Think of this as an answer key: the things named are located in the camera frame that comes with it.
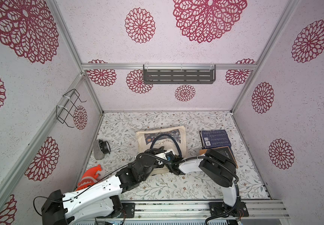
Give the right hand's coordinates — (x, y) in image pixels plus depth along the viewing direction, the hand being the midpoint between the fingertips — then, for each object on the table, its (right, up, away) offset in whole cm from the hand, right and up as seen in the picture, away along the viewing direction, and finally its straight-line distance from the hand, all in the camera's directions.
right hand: (153, 148), depth 92 cm
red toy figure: (-35, -14, -15) cm, 40 cm away
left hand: (+5, +4, -19) cm, 20 cm away
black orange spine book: (+46, -2, -2) cm, 47 cm away
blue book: (+42, +6, +6) cm, 43 cm away
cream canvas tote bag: (-4, +7, -11) cm, 14 cm away
